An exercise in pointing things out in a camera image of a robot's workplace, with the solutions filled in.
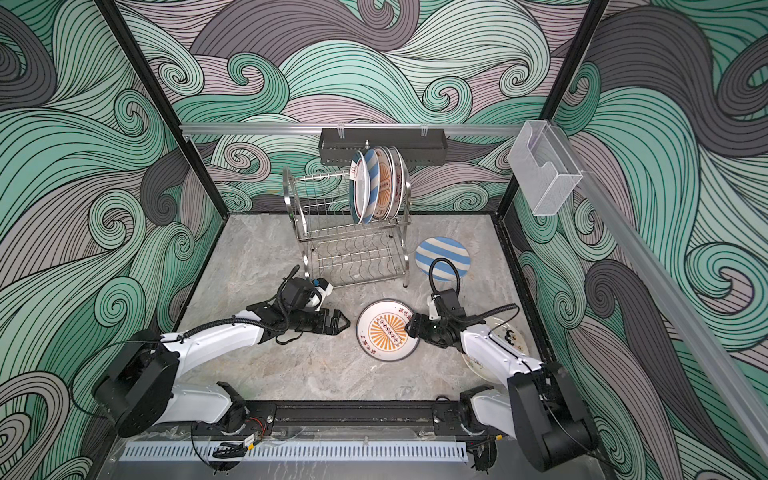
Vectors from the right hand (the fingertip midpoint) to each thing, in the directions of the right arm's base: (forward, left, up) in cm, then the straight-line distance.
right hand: (415, 330), depth 87 cm
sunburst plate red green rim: (0, +10, -1) cm, 10 cm away
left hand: (0, +22, +5) cm, 23 cm away
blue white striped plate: (+34, -11, -3) cm, 35 cm away
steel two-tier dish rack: (+28, +26, +2) cm, 39 cm away
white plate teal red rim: (+30, +17, +30) cm, 46 cm away
